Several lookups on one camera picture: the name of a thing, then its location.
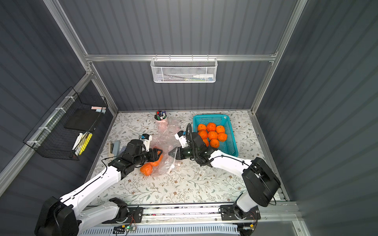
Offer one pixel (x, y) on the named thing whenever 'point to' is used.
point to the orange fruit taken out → (211, 127)
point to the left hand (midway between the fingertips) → (158, 151)
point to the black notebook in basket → (83, 119)
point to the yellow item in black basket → (86, 143)
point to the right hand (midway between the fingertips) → (171, 153)
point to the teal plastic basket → (229, 146)
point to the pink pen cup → (160, 117)
